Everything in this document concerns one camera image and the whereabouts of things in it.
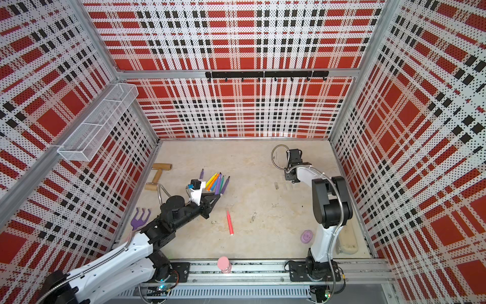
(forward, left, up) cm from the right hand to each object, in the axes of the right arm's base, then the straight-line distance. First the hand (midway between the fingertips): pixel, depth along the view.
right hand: (297, 172), depth 99 cm
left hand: (-20, +37, +14) cm, 44 cm away
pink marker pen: (-26, +34, -3) cm, 43 cm away
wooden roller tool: (+8, +79, -4) cm, 79 cm away
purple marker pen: (+2, +53, -4) cm, 53 cm away
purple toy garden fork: (-26, +79, -3) cm, 83 cm away
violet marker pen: (-3, +40, -7) cm, 40 cm away
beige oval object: (-36, -16, -1) cm, 39 cm away
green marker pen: (-3, +41, -4) cm, 41 cm away
